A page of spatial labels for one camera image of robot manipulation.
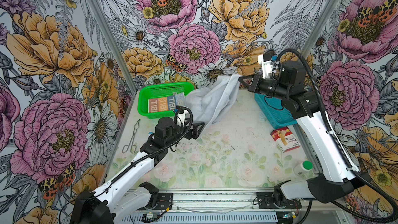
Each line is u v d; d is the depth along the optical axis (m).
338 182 0.38
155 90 1.19
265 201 0.73
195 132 0.67
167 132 0.60
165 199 0.74
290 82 0.45
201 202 0.76
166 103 1.08
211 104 0.72
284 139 0.92
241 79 0.63
